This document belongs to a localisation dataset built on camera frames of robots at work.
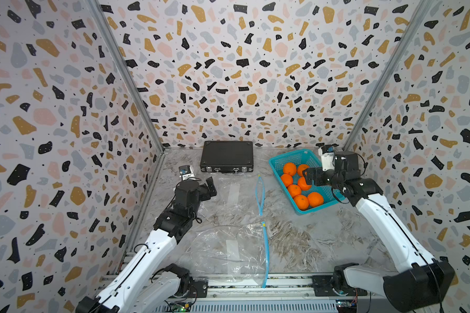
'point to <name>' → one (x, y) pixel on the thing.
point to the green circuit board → (177, 308)
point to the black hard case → (227, 157)
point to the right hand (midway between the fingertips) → (315, 171)
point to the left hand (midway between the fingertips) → (204, 181)
